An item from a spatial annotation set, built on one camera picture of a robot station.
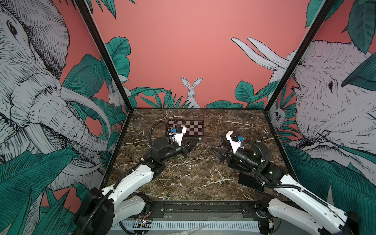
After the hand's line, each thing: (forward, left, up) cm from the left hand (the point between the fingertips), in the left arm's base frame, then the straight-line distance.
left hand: (198, 139), depth 70 cm
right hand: (-3, -8, +3) cm, 9 cm away
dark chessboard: (+26, 0, -25) cm, 37 cm away
